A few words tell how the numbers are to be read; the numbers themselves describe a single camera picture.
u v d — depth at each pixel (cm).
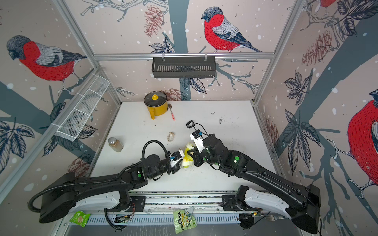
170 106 117
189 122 107
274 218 68
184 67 104
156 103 107
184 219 69
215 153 50
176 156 59
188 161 68
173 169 63
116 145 88
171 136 100
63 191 47
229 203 73
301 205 39
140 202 74
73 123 81
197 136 60
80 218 69
